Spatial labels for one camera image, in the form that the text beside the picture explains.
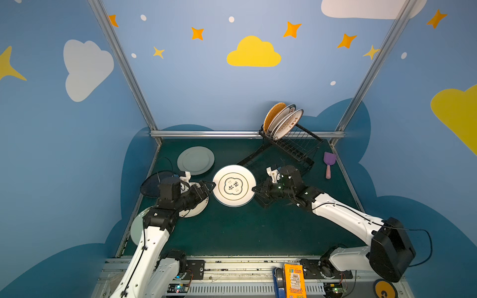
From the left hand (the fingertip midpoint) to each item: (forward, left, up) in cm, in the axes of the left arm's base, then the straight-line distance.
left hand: (212, 189), depth 74 cm
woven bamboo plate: (+34, -25, +13) cm, 44 cm away
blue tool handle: (-28, -26, -17) cm, 42 cm away
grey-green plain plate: (+32, +15, -21) cm, 41 cm away
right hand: (+2, -17, -2) cm, 17 cm away
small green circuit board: (-32, +13, -22) cm, 41 cm away
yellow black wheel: (-31, -68, -21) cm, 78 cm away
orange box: (-29, -32, -17) cm, 47 cm away
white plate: (+4, -9, -4) cm, 10 cm away
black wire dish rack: (+26, -40, -3) cm, 48 cm away
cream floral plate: (-7, +6, -4) cm, 10 cm away
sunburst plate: (+36, -35, +5) cm, 51 cm away
